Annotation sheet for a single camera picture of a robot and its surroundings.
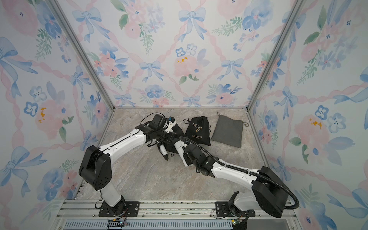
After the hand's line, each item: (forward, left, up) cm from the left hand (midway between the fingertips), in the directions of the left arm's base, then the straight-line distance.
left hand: (175, 136), depth 87 cm
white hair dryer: (-6, +7, -9) cm, 13 cm away
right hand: (-5, -5, -2) cm, 7 cm away
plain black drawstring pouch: (+9, -15, -6) cm, 18 cm away
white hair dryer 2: (-4, -2, -3) cm, 6 cm away
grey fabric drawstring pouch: (+12, -37, -11) cm, 41 cm away
